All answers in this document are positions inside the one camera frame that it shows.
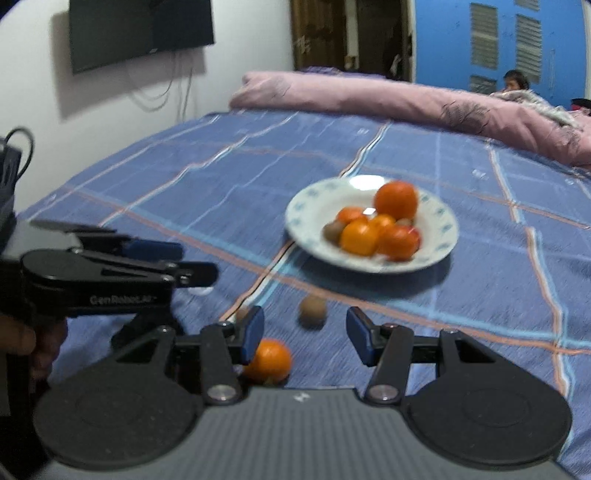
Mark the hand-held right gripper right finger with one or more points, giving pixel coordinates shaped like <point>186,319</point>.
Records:
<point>360,337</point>

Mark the pink floral quilt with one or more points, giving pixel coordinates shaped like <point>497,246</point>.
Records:
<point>369,99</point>

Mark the blue louvred wardrobe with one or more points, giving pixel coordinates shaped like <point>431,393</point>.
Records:
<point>452,41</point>

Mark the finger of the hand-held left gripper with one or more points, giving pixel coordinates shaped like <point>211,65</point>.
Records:
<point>198,273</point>
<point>154,250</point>

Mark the red cloth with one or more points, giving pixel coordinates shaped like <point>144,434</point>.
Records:
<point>582,105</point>

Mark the white floral-rim plate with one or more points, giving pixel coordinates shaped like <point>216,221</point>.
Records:
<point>314,207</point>

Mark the black wall television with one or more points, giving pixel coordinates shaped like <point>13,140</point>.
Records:
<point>138,27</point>

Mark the grey white patterned cloth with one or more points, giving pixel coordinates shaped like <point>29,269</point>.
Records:
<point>531,99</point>

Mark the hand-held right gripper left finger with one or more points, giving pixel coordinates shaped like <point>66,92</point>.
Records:
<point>254,332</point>

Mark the blue checked bedsheet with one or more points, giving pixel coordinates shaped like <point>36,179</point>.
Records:
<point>184,175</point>

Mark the red tomato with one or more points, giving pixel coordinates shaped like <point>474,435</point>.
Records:
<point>418,239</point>

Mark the large orange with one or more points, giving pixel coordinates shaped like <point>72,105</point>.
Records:
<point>396,199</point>

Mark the wooden door frame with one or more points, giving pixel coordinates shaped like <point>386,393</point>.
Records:
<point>318,32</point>

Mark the person's left hand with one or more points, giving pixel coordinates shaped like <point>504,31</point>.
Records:
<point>23,341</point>

